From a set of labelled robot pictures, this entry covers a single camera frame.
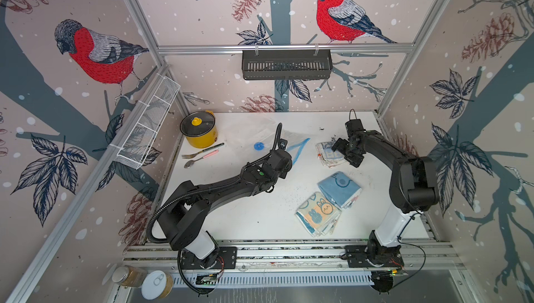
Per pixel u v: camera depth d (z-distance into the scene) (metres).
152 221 0.40
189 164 1.01
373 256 0.67
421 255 0.68
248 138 1.12
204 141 1.04
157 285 0.65
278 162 0.64
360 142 0.71
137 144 0.82
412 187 0.49
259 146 1.06
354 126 0.79
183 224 0.43
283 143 0.74
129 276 0.63
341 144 0.90
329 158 0.99
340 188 0.90
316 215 0.82
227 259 0.73
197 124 1.00
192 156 1.01
